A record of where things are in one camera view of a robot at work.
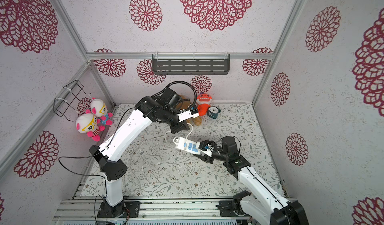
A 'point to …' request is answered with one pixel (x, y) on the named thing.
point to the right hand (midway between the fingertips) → (196, 146)
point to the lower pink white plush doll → (88, 123)
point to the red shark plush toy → (203, 101)
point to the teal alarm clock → (213, 112)
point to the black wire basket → (68, 103)
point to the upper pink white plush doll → (99, 109)
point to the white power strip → (187, 145)
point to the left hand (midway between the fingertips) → (185, 128)
